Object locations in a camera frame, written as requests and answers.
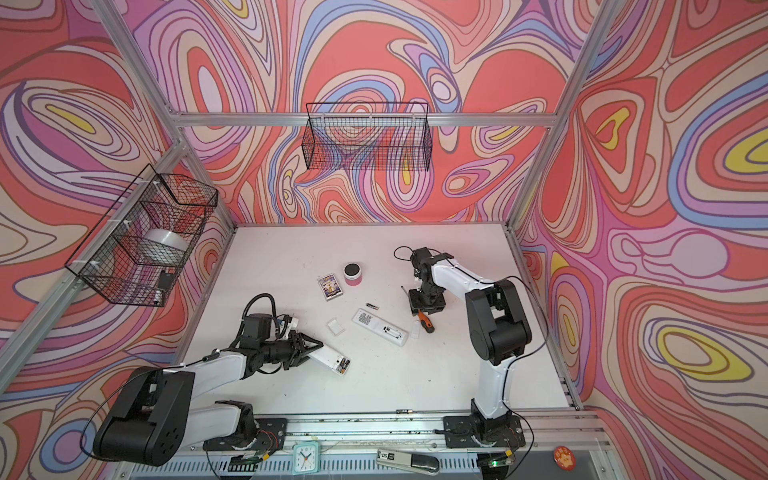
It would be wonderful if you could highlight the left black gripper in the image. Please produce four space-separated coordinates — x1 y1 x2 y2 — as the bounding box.
257 331 322 371

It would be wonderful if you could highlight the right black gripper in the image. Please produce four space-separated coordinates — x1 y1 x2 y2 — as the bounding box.
404 283 449 316

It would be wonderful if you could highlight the white rectangular plastic tray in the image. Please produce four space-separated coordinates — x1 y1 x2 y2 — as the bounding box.
308 345 351 376

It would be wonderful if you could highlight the orange handled screwdriver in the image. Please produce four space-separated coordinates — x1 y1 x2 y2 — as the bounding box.
402 288 435 334

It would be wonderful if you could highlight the small white tray cover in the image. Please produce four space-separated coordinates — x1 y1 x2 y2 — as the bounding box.
327 318 345 336

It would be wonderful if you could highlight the white remote control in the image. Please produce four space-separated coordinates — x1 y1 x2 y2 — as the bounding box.
352 309 408 347

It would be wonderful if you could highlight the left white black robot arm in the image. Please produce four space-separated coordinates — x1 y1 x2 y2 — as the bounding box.
78 293 324 466

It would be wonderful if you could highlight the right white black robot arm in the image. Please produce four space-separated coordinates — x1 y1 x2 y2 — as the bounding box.
403 246 537 451

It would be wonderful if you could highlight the small colourful card box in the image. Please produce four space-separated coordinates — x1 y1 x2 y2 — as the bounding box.
317 274 343 301

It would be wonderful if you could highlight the pink tape roll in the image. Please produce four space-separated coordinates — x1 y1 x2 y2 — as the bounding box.
343 263 362 286

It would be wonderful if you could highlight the small teal alarm clock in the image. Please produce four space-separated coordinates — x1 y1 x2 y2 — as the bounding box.
292 441 321 475

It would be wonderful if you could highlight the black silver stapler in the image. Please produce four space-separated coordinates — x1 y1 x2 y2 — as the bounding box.
376 449 441 476

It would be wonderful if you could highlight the white roll in basket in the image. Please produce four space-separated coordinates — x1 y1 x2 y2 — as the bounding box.
138 229 189 266

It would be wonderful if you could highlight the red round sticker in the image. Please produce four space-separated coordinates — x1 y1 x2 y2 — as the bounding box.
553 446 576 471

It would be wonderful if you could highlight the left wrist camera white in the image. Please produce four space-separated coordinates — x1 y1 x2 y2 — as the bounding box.
276 314 298 339

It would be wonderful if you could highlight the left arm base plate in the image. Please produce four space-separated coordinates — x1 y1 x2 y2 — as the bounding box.
203 417 288 454

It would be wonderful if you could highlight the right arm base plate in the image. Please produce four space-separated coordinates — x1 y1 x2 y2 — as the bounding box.
436 414 527 451

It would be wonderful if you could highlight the black wire basket back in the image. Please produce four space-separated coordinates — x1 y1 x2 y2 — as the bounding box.
301 101 433 172

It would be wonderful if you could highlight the black wire basket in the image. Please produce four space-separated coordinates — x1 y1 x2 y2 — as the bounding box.
65 165 219 308
301 101 433 172

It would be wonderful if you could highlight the black wire basket left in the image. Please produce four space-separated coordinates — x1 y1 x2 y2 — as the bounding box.
65 165 219 308

